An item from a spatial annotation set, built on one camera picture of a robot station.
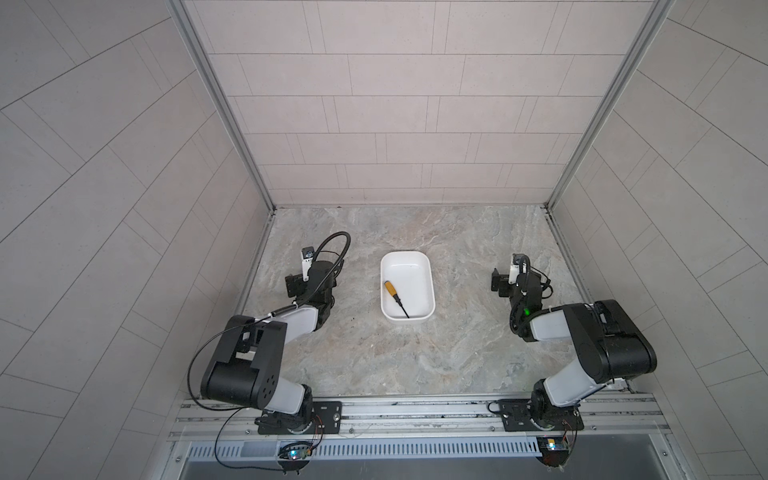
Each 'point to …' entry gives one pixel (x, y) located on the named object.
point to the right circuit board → (553, 450)
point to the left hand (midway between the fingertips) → (314, 264)
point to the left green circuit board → (295, 451)
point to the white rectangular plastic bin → (410, 275)
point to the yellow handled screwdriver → (393, 293)
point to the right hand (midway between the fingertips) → (509, 266)
